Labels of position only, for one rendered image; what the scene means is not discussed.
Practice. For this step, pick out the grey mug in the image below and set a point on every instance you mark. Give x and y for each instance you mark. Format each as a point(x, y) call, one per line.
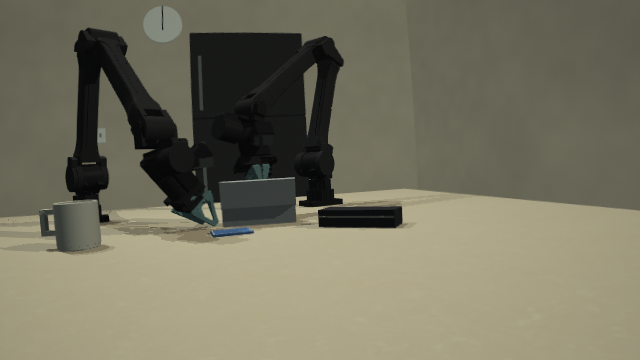
point(77, 225)

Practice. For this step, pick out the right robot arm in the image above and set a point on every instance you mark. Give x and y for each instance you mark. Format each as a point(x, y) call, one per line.
point(172, 156)

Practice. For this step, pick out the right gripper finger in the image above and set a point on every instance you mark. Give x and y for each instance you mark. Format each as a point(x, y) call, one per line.
point(209, 199)
point(183, 214)

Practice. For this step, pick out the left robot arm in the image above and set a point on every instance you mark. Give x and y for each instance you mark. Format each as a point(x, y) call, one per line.
point(247, 126)

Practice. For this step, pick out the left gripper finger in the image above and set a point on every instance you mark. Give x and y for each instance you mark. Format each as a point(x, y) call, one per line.
point(265, 170)
point(254, 170)

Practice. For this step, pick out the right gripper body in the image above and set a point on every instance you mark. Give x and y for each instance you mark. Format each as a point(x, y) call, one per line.
point(178, 197)

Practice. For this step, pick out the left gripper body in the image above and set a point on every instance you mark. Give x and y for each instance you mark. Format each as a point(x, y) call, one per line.
point(244, 163)

